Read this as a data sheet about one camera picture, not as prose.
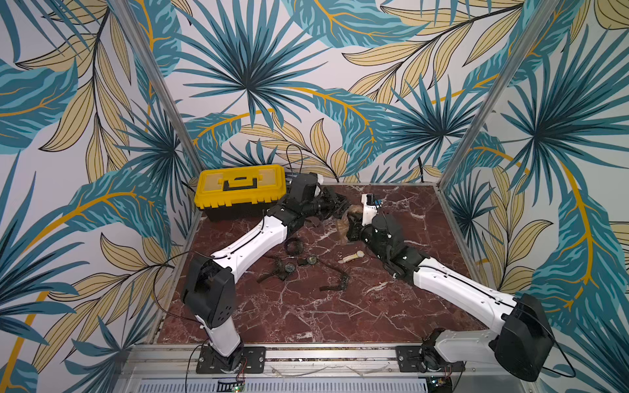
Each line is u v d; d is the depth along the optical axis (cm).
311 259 94
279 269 90
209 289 44
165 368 73
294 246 96
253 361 72
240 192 96
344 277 87
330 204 70
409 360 73
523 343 40
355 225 68
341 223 76
